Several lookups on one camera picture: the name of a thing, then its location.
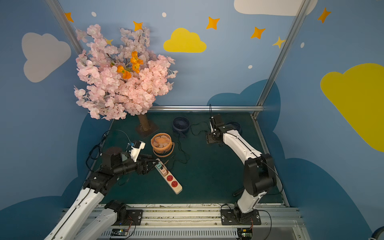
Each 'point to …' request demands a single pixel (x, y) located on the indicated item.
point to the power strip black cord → (98, 142)
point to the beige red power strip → (174, 184)
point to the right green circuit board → (244, 233)
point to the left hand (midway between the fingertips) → (154, 156)
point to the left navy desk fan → (181, 126)
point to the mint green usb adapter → (159, 165)
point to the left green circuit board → (119, 232)
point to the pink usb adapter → (164, 171)
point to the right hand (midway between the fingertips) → (215, 136)
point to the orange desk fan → (162, 144)
